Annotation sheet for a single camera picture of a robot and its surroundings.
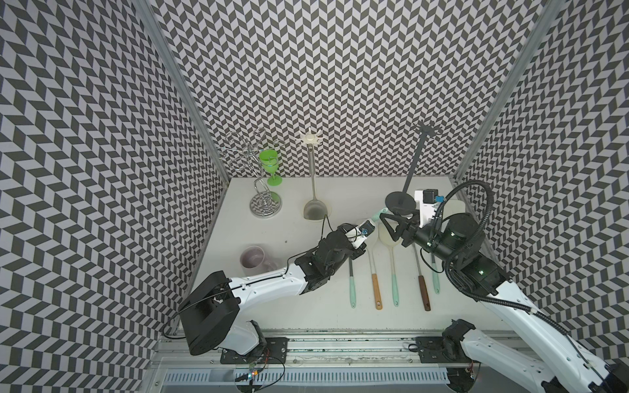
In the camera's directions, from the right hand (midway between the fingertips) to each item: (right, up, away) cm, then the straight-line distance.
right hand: (386, 217), depth 66 cm
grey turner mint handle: (-7, -25, +19) cm, 32 cm away
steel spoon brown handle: (+17, -24, +18) cm, 34 cm away
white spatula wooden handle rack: (+1, -28, +16) cm, 32 cm away
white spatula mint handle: (-2, -5, -6) cm, 8 cm away
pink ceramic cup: (-43, -18, +23) cm, 52 cm away
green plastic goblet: (-41, +22, +36) cm, 59 cm away
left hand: (-6, -4, +11) cm, 13 cm away
